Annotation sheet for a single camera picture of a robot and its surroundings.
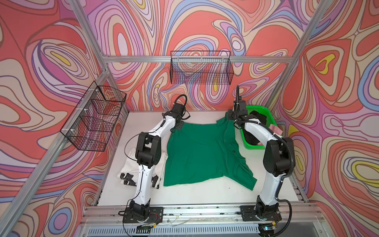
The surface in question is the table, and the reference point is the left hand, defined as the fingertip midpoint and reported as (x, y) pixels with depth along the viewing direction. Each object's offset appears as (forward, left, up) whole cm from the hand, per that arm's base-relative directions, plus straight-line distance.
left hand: (177, 122), depth 103 cm
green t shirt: (-19, -16, -8) cm, 26 cm away
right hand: (0, -38, +7) cm, 39 cm away
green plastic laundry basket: (+3, -67, -1) cm, 67 cm away
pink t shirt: (-9, -66, +2) cm, 66 cm away
